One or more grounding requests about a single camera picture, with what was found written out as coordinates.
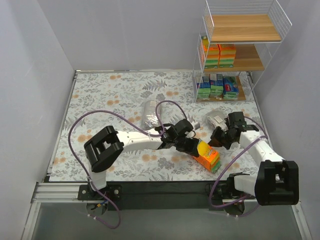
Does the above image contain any blue green sponge pack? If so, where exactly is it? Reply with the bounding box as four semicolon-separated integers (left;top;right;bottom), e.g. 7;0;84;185
195;76;211;99
209;73;224;98
223;76;239;100

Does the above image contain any floral patterned table mat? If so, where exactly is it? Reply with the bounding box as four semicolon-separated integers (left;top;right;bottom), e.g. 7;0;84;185
48;71;261;182

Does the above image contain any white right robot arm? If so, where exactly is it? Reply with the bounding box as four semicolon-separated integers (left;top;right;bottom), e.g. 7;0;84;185
209;111;299;206

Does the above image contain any white wire wooden shelf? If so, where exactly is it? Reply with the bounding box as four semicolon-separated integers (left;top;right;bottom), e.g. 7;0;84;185
192;0;292;102

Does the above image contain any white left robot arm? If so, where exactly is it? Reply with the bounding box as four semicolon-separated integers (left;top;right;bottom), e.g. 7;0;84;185
84;119;200;193

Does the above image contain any silver steel wool pack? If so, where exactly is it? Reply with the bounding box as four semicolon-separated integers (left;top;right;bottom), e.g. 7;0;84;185
205;110;228;131
141;100;162;131

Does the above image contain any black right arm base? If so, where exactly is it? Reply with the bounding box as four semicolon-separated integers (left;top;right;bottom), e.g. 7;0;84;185
204;181;240;200

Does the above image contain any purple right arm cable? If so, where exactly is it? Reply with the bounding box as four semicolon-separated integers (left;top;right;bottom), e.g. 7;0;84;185
208;116;270;218

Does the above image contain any orange Sponge Daddy box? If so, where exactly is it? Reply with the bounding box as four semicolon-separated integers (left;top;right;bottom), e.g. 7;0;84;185
201;36;220;69

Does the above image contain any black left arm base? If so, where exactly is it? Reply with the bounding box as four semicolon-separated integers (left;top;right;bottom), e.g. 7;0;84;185
77;183;123;201

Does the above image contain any aluminium frame rail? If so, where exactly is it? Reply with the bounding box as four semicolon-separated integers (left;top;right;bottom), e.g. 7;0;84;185
21;181;88;240

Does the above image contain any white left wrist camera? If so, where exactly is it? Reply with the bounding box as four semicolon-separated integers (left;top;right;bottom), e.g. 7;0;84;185
193;122;201;131

